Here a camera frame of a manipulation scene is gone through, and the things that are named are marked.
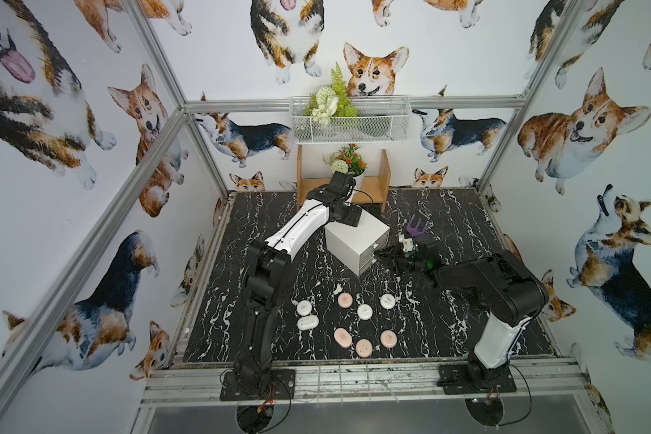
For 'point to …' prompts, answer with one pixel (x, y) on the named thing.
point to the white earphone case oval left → (307, 322)
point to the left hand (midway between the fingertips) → (347, 210)
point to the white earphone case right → (387, 301)
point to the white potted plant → (346, 160)
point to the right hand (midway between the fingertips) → (380, 245)
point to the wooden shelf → (373, 193)
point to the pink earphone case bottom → (363, 347)
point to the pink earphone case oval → (343, 337)
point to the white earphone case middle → (364, 312)
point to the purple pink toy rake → (416, 231)
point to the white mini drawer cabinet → (359, 247)
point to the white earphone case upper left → (304, 307)
